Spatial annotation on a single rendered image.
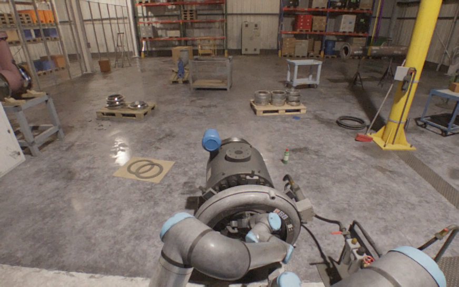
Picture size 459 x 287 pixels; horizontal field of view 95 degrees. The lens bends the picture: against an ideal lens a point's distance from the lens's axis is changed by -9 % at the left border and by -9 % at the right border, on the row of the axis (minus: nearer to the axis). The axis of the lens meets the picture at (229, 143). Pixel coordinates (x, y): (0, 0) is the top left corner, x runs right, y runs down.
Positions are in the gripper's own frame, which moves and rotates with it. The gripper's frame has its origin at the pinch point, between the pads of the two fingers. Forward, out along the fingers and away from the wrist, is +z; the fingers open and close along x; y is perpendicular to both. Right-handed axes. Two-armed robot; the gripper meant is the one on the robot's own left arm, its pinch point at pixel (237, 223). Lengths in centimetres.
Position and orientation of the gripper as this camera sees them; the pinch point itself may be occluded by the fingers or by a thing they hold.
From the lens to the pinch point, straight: 155.2
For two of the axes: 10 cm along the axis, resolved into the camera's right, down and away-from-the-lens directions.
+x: -8.1, -1.4, -5.7
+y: -0.6, -9.5, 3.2
